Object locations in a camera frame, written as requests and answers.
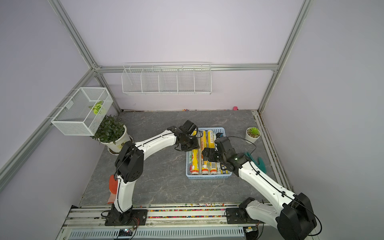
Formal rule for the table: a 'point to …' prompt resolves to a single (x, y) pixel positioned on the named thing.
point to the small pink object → (235, 108)
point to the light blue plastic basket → (216, 130)
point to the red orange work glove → (113, 189)
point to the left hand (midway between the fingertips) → (198, 149)
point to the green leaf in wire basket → (97, 107)
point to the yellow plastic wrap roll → (224, 172)
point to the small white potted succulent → (252, 134)
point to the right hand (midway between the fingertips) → (208, 151)
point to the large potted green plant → (112, 133)
